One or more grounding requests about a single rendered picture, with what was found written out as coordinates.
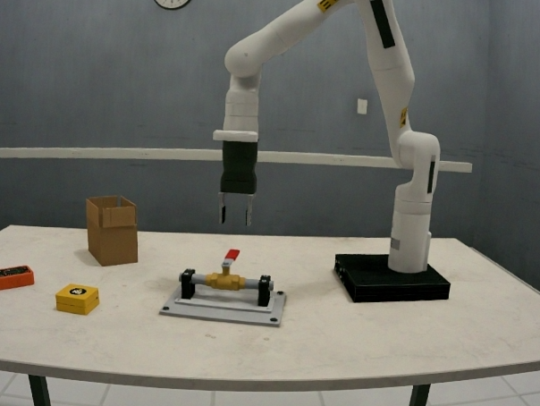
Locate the brown cardboard box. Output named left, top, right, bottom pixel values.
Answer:
left=86, top=196, right=139, bottom=266

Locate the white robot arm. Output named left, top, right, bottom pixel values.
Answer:
left=224, top=0, right=440, bottom=273

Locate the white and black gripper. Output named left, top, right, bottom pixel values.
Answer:
left=213, top=115, right=259, bottom=226

